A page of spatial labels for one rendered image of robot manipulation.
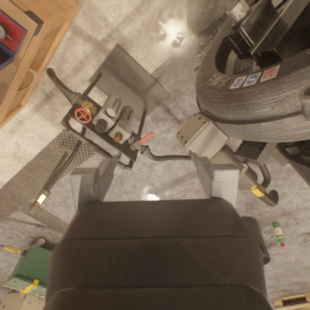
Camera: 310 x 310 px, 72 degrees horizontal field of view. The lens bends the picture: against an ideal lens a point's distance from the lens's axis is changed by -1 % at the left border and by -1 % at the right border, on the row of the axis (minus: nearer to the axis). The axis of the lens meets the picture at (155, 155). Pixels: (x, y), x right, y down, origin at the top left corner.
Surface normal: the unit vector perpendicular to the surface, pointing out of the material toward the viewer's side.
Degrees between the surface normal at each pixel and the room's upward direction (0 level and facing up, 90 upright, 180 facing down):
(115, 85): 0
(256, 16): 36
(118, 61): 0
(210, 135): 23
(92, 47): 0
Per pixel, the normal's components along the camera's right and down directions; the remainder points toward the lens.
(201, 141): 0.16, 0.41
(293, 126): -0.44, 0.81
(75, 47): -0.11, 0.65
